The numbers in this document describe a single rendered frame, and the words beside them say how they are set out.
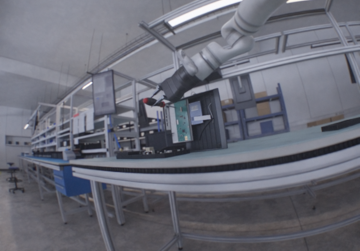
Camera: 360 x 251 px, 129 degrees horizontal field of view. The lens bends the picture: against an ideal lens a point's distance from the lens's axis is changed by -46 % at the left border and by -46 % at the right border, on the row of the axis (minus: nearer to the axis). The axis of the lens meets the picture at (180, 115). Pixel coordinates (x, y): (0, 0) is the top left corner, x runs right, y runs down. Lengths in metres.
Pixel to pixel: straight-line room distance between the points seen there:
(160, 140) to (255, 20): 0.76
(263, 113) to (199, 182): 3.86
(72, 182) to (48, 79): 4.48
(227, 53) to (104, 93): 1.60
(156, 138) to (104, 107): 1.07
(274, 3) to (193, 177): 0.38
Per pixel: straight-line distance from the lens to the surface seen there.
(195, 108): 0.60
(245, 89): 2.45
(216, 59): 0.45
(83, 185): 2.01
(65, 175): 1.91
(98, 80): 1.96
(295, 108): 4.78
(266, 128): 4.17
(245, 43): 0.45
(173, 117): 0.65
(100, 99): 1.90
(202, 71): 0.46
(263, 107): 4.19
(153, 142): 0.93
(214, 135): 0.57
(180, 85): 0.48
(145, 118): 3.14
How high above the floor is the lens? 1.03
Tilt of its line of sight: 10 degrees up
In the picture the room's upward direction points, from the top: 7 degrees counter-clockwise
